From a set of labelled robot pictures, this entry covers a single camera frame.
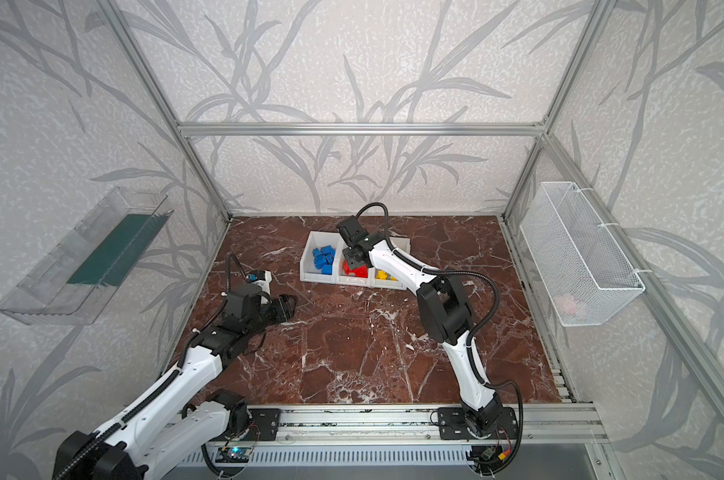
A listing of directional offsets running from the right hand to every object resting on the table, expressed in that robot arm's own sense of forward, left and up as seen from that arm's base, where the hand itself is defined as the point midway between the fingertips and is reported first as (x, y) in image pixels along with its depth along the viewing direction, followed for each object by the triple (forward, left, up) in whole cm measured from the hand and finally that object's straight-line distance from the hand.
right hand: (359, 245), depth 97 cm
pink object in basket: (-26, -53, +10) cm, 60 cm away
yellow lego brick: (-7, -8, -7) cm, 13 cm away
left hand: (-19, +17, +3) cm, 26 cm away
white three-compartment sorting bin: (-8, +8, -6) cm, 13 cm away
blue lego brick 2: (-1, +15, -7) cm, 16 cm away
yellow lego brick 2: (-8, -11, -8) cm, 16 cm away
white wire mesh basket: (-27, -50, +24) cm, 62 cm away
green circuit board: (-56, +29, -12) cm, 64 cm away
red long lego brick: (-4, 0, -10) cm, 11 cm away
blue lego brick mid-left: (0, +11, -7) cm, 13 cm away
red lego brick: (-12, +3, +4) cm, 13 cm away
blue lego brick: (+4, +12, -8) cm, 15 cm away
